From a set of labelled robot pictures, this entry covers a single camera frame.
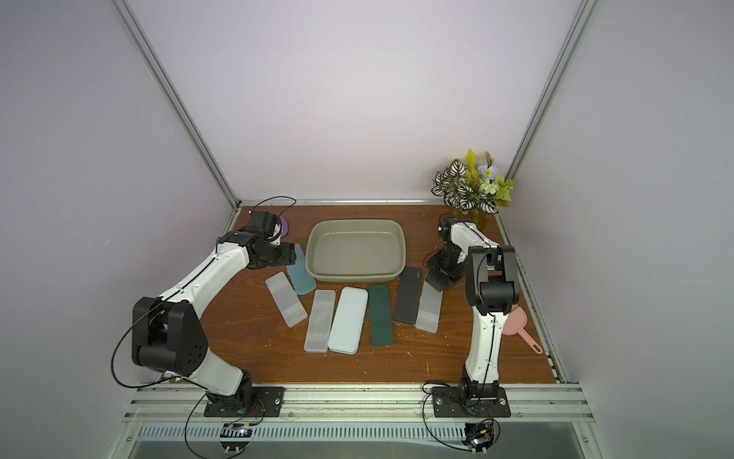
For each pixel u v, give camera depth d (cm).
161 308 45
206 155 103
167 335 44
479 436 71
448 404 72
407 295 93
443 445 68
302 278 95
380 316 88
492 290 55
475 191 90
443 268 88
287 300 91
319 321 86
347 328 85
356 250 103
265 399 74
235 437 72
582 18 70
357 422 71
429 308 90
